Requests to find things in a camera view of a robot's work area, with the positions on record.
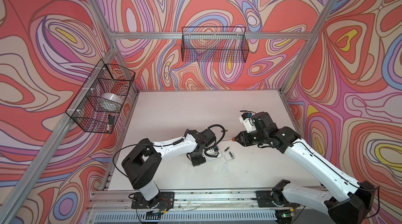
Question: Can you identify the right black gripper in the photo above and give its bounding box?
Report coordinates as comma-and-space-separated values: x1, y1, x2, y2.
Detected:
233, 130, 268, 147

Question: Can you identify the orange black flathead screwdriver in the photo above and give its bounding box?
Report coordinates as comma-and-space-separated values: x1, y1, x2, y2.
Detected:
224, 129, 238, 141

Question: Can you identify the white battery cover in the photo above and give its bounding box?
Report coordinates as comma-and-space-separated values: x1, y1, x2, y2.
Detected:
224, 151, 233, 161

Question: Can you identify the long white slim remote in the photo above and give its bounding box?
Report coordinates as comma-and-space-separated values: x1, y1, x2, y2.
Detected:
204, 146, 223, 162

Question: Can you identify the slim remote battery cover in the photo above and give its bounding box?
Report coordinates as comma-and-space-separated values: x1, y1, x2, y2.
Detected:
222, 162, 228, 174

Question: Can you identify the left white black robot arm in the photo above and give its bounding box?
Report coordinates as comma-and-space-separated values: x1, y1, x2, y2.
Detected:
112, 124, 226, 202

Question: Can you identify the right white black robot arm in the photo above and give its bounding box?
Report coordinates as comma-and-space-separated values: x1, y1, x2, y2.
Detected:
233, 110, 377, 224

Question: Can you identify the green circuit board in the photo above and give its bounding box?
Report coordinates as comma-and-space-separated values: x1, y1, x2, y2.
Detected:
145, 211, 164, 221

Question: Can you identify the small black device in basket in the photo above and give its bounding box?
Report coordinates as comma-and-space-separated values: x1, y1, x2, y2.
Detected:
107, 114, 116, 126

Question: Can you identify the white tape roll in basket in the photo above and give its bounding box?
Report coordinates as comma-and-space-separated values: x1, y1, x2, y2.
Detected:
100, 92, 123, 105

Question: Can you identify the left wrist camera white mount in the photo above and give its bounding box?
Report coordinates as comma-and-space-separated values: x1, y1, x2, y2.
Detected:
206, 146, 219, 156

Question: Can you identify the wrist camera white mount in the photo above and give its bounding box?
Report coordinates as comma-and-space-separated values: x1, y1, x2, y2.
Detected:
239, 112, 256, 133
206, 146, 219, 156

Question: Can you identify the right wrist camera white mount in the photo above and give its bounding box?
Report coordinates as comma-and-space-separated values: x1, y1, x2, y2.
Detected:
239, 112, 256, 133

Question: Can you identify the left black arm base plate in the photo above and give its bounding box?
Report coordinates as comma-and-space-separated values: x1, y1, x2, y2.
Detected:
129, 191, 175, 210

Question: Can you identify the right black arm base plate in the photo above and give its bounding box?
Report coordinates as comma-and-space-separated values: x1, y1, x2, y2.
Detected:
253, 191, 300, 208

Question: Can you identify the black wire basket back wall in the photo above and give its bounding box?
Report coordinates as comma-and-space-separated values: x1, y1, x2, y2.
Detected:
181, 25, 250, 63

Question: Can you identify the black wire basket wall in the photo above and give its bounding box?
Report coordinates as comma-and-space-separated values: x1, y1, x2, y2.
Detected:
66, 59, 136, 134
181, 25, 250, 63

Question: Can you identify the aluminium front rail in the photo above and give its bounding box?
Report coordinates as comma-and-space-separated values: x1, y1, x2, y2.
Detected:
87, 187, 346, 212

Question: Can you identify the black wire basket left wall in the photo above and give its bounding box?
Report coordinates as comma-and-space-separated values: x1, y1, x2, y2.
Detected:
66, 59, 136, 134

